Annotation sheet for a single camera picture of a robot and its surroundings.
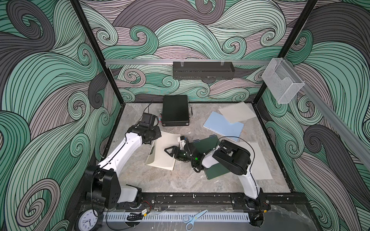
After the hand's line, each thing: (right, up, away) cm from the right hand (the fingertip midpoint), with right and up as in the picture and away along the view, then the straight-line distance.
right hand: (164, 154), depth 87 cm
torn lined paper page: (+56, +26, +28) cm, 68 cm away
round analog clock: (-34, -25, -21) cm, 47 cm away
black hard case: (+5, +28, +30) cm, 41 cm away
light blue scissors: (+15, -26, -19) cm, 36 cm away
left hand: (-4, +14, -3) cm, 14 cm away
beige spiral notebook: (-5, -4, +6) cm, 9 cm away
